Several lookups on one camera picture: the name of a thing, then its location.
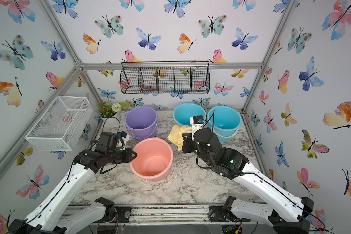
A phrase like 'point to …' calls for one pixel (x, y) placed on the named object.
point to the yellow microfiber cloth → (175, 136)
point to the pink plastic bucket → (154, 160)
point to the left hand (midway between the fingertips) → (136, 153)
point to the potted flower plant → (107, 110)
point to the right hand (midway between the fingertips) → (184, 134)
